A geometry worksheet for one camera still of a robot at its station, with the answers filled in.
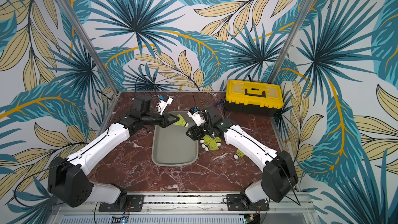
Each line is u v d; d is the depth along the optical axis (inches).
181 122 30.7
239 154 34.3
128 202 28.2
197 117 28.1
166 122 26.3
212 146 35.2
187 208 28.8
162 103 27.3
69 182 15.7
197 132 27.5
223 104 44.5
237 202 28.8
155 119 26.3
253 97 38.5
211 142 35.4
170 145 36.0
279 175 16.3
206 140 36.0
